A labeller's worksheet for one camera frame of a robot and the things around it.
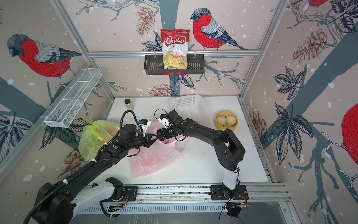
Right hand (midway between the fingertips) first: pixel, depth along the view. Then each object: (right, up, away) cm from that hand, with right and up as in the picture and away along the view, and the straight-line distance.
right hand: (160, 135), depth 84 cm
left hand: (+1, +2, -6) cm, 7 cm away
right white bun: (+49, +8, +14) cm, 51 cm away
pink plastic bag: (+1, -9, -5) cm, 10 cm away
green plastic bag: (-38, +1, -4) cm, 38 cm away
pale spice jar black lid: (-28, +20, +23) cm, 41 cm away
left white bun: (+42, +8, +14) cm, 45 cm away
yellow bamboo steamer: (+47, +13, +22) cm, 54 cm away
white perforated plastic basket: (+24, +18, +29) cm, 42 cm away
